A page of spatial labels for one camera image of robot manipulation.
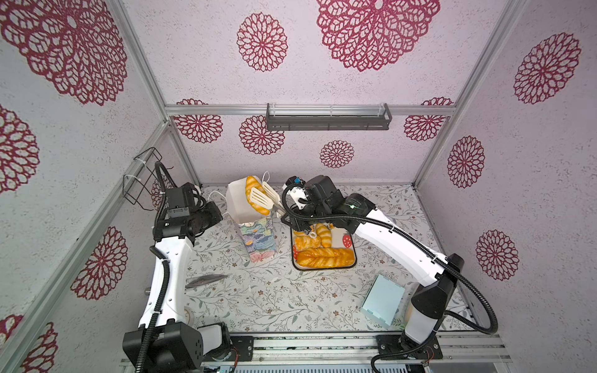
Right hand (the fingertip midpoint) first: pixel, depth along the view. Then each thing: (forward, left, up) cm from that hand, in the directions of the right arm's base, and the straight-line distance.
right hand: (285, 212), depth 71 cm
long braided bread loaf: (0, -14, -27) cm, 31 cm away
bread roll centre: (+10, -14, -25) cm, 30 cm away
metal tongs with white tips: (+4, +5, +3) cm, 7 cm away
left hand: (+2, +23, -6) cm, 24 cm away
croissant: (+10, +11, +3) cm, 16 cm away
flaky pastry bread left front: (+6, -6, -27) cm, 28 cm away
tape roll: (-24, +33, -28) cm, 49 cm away
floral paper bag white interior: (0, +10, -8) cm, 13 cm away
